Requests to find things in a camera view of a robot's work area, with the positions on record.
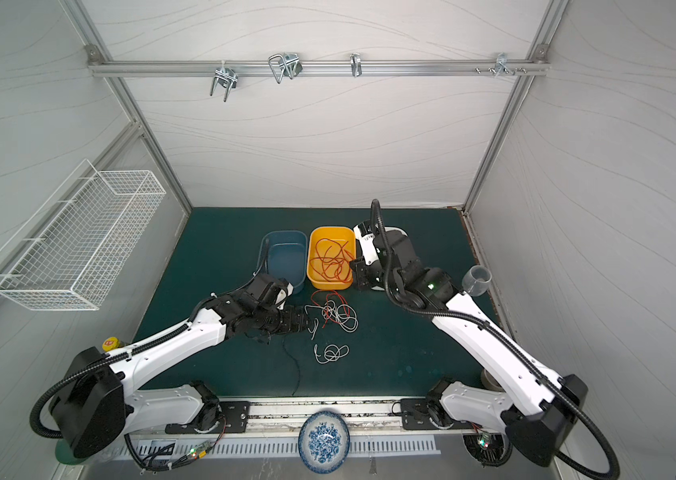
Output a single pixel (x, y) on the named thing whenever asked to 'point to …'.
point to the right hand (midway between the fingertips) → (357, 254)
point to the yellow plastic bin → (341, 234)
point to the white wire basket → (71, 249)
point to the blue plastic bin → (283, 254)
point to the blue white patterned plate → (323, 442)
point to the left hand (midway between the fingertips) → (306, 321)
